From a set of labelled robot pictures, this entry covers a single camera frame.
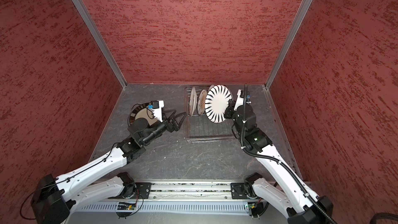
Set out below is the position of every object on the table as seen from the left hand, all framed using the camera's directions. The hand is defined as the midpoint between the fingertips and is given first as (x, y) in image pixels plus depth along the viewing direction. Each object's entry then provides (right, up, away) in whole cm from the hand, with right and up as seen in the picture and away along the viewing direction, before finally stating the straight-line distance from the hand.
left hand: (182, 115), depth 70 cm
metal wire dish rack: (+9, -11, +25) cm, 29 cm away
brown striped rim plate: (-33, -1, +33) cm, 46 cm away
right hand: (+22, +6, +2) cm, 23 cm away
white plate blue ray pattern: (+17, +6, +11) cm, 21 cm away
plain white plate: (+3, +5, +33) cm, 33 cm away
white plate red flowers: (+9, +6, +31) cm, 32 cm away
